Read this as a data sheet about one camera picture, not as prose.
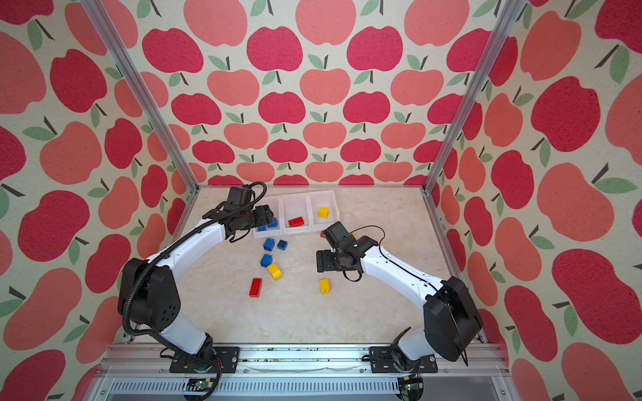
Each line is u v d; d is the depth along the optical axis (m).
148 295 0.45
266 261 0.95
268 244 1.01
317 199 1.11
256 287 0.88
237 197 0.69
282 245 0.99
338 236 0.65
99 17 0.70
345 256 0.60
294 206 1.11
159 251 1.00
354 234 0.66
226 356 0.75
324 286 0.89
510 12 0.69
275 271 0.91
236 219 0.65
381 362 0.73
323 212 1.11
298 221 1.07
